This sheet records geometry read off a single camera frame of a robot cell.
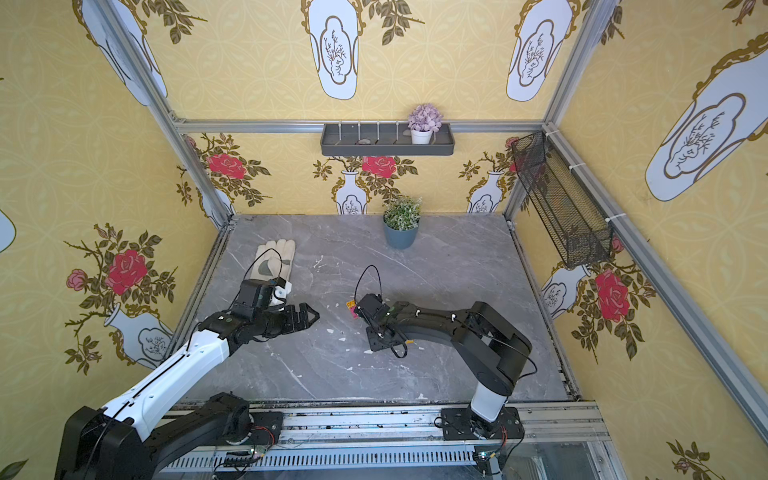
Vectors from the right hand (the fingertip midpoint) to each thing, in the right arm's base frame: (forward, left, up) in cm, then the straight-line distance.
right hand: (380, 344), depth 89 cm
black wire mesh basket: (+28, -58, +21) cm, 68 cm away
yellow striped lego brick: (+12, +10, +2) cm, 15 cm away
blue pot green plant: (+37, -5, +15) cm, 40 cm away
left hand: (+2, +19, +11) cm, 22 cm away
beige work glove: (+28, +41, +1) cm, 50 cm away
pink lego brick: (+10, +9, +2) cm, 14 cm away
